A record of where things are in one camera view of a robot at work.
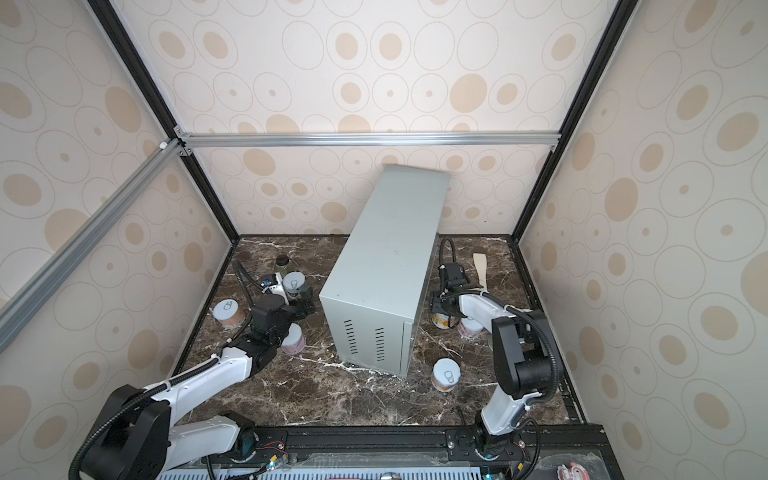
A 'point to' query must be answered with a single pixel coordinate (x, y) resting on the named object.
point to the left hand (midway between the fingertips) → (307, 287)
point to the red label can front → (446, 374)
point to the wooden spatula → (481, 265)
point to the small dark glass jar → (282, 263)
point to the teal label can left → (294, 283)
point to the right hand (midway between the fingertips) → (445, 303)
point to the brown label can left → (228, 313)
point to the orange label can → (441, 321)
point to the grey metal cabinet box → (379, 301)
